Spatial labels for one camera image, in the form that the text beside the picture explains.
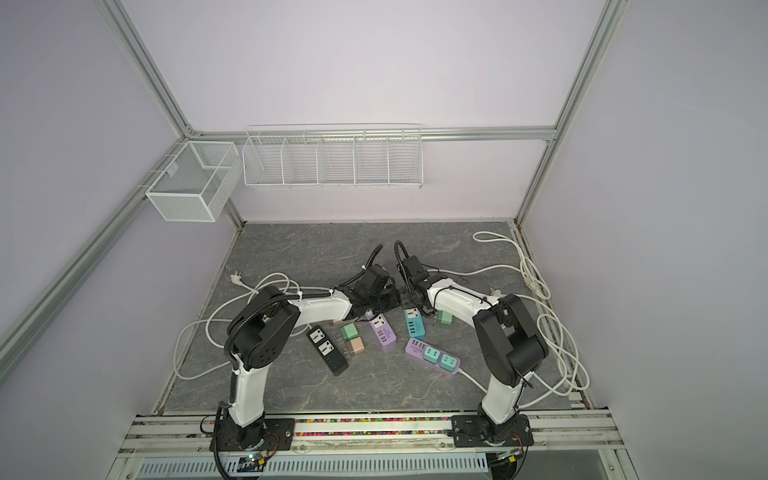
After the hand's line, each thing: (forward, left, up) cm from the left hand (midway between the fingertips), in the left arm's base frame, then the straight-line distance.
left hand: (406, 302), depth 94 cm
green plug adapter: (-8, +18, -1) cm, 20 cm away
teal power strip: (-6, -2, -1) cm, 7 cm away
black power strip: (-14, +24, 0) cm, 28 cm away
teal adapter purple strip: (-20, -9, +4) cm, 23 cm away
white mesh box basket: (+36, +65, +23) cm, 78 cm away
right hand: (+1, -2, +1) cm, 3 cm away
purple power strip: (-9, +7, -1) cm, 12 cm away
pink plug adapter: (-12, +16, -2) cm, 20 cm away
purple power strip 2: (-19, -5, +4) cm, 20 cm away
